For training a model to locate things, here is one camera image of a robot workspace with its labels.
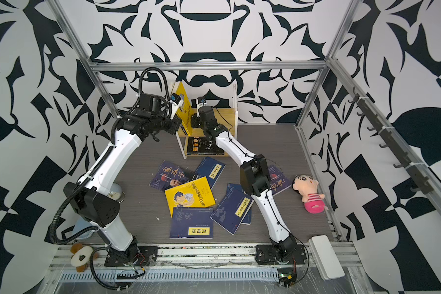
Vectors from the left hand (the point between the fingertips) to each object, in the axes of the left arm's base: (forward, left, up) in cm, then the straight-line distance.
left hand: (177, 116), depth 79 cm
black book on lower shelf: (+5, -7, -28) cm, 29 cm away
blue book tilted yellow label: (-30, -23, -31) cm, 49 cm away
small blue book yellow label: (-8, -13, -31) cm, 35 cm away
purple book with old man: (-11, +8, -31) cm, 34 cm away
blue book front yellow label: (-35, -5, -31) cm, 47 cm away
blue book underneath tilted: (-18, -23, -31) cm, 43 cm away
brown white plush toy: (-46, +37, -29) cm, 65 cm away
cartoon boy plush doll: (-23, -58, -25) cm, 67 cm away
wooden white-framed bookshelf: (+3, -22, -5) cm, 23 cm away
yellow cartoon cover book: (+4, -3, -3) cm, 6 cm away
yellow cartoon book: (-22, -6, -30) cm, 37 cm away
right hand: (+13, -5, -8) cm, 16 cm away
